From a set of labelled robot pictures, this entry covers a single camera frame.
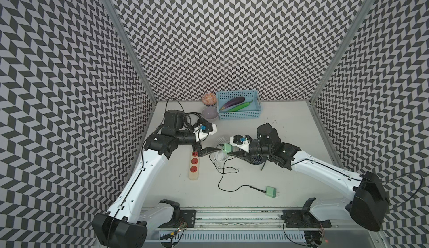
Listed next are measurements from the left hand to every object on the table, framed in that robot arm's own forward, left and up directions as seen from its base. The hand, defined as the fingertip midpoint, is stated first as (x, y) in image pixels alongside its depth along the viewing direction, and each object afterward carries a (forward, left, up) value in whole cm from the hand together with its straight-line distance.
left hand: (213, 136), depth 69 cm
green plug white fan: (-15, -27, -26) cm, 40 cm away
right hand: (-2, -7, -8) cm, 11 cm away
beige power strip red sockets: (-4, +11, -25) cm, 27 cm away
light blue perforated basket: (+39, -24, -29) cm, 54 cm away
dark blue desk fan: (-8, -17, 0) cm, 19 cm away
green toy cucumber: (+39, -16, -24) cm, 48 cm away
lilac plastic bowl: (+33, +4, -24) cm, 41 cm away
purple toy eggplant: (+41, -11, -22) cm, 48 cm away
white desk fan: (0, -2, -21) cm, 21 cm away
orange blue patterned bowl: (+48, +6, -26) cm, 55 cm away
